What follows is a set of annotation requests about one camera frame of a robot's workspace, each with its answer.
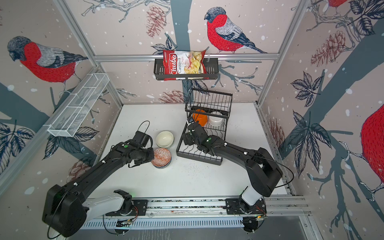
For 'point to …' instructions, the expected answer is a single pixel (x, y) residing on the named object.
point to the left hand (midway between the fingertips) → (152, 157)
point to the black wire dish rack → (211, 110)
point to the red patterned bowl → (162, 158)
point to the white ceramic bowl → (215, 121)
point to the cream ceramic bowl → (165, 139)
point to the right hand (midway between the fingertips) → (188, 135)
